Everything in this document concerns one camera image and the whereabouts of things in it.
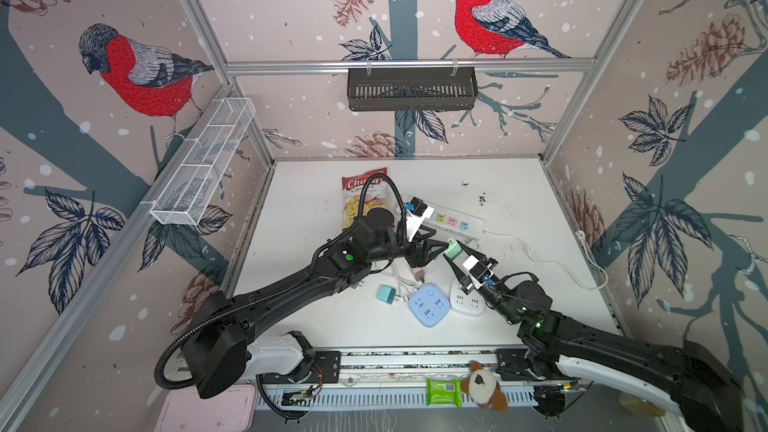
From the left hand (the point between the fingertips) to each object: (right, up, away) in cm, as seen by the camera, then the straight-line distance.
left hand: (441, 241), depth 68 cm
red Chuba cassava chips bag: (-16, +10, +36) cm, 41 cm away
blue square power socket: (-1, -20, +14) cm, 25 cm away
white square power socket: (+7, -20, +14) cm, 25 cm away
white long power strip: (+8, +1, +31) cm, 32 cm away
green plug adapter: (+3, -2, +1) cm, 4 cm away
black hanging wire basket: (-5, +47, +35) cm, 59 cm away
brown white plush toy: (+10, -35, 0) cm, 36 cm away
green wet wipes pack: (+1, -37, +2) cm, 37 cm away
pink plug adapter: (-4, -13, +19) cm, 24 cm away
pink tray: (-59, -37, -2) cm, 70 cm away
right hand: (+3, -3, +3) cm, 5 cm away
